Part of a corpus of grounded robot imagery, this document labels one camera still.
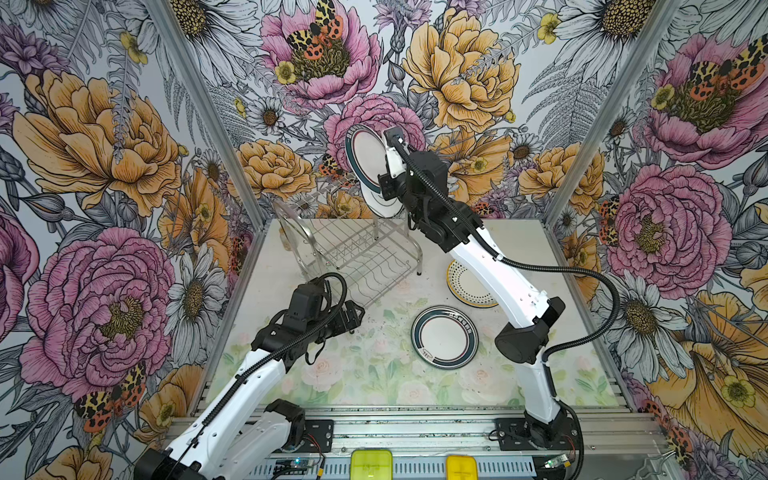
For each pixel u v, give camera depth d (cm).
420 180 42
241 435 55
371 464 69
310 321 60
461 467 70
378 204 87
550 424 63
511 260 50
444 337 92
